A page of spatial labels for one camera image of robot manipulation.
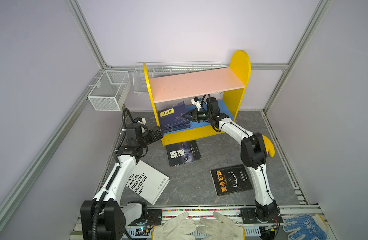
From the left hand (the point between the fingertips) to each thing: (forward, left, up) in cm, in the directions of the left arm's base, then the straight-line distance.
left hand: (158, 132), depth 81 cm
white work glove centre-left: (-42, -8, -20) cm, 48 cm away
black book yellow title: (-21, -39, -20) cm, 49 cm away
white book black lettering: (-20, +8, -18) cm, 28 cm away
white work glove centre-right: (-45, -31, -21) cm, 58 cm away
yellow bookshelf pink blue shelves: (+16, -19, +6) cm, 25 cm away
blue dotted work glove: (-46, -73, -20) cm, 89 cm away
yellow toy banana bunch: (-3, -68, -16) cm, 70 cm away
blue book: (+11, -7, -2) cm, 13 cm away
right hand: (+10, -13, 0) cm, 17 cm away
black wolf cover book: (-3, -11, -20) cm, 23 cm away
